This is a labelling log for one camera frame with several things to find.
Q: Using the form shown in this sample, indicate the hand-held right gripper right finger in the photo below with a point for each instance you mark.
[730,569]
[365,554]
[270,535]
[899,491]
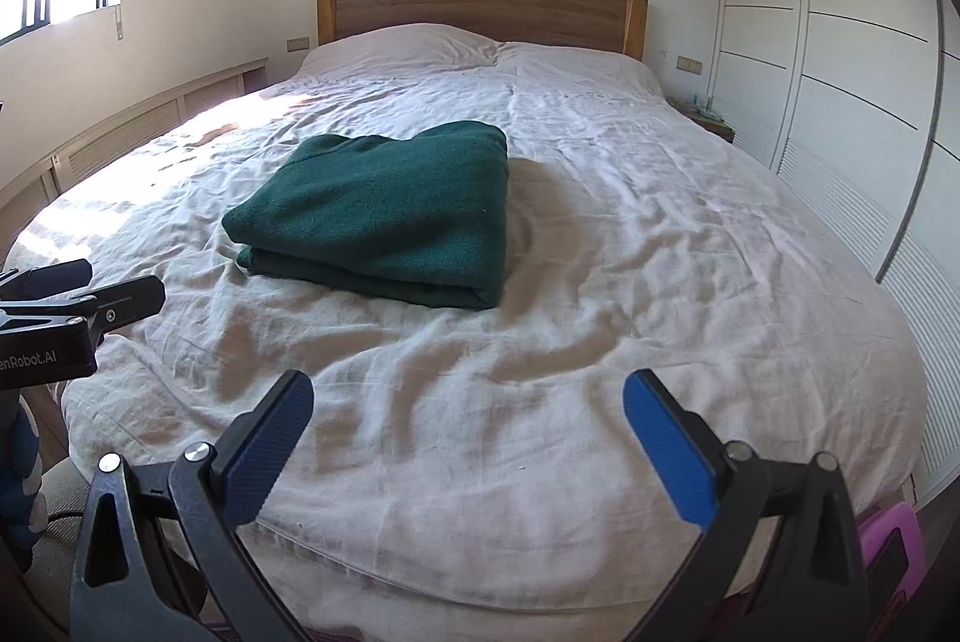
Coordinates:
[671,448]

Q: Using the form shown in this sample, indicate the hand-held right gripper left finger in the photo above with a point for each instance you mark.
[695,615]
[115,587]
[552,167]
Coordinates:
[270,441]

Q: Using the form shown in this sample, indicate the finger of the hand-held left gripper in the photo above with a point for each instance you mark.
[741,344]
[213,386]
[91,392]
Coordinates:
[45,280]
[127,301]

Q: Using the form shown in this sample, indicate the green knitted sweater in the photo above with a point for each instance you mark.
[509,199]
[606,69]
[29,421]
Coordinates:
[390,214]

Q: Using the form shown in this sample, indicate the blue white patterned cloth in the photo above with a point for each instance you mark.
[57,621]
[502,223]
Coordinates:
[19,484]

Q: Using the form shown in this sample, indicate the bed with white duvet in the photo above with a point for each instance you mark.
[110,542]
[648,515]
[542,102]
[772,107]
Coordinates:
[600,282]

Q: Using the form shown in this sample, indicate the grey fabric seat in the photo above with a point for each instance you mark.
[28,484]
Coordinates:
[60,559]

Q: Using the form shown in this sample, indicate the pink plastic thing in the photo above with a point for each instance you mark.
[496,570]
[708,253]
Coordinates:
[874,526]

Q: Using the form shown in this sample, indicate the wooden nightstand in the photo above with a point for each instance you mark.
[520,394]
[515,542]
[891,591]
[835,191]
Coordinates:
[712,126]

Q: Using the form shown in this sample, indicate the small things on nightstand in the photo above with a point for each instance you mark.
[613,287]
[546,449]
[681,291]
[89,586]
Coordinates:
[705,106]

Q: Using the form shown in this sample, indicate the white pillow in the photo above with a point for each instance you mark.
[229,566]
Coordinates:
[397,49]
[577,68]

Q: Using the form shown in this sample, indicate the white wardrobe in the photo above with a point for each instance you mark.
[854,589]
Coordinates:
[840,72]

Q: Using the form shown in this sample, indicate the wooden headboard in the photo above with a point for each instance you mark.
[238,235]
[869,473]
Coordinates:
[480,8]

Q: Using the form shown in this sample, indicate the low beige wall cabinet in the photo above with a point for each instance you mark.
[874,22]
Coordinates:
[112,139]

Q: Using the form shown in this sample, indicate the beige wall switch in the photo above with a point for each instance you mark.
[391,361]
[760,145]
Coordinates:
[689,63]
[298,43]

